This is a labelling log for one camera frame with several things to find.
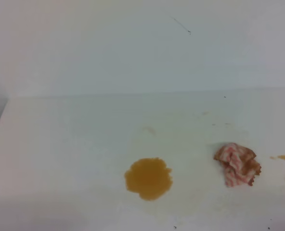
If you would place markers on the pink white striped rag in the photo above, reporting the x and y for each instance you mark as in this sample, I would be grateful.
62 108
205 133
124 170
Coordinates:
239 164

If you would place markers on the large brown coffee stain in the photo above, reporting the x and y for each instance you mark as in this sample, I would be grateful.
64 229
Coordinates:
150 178

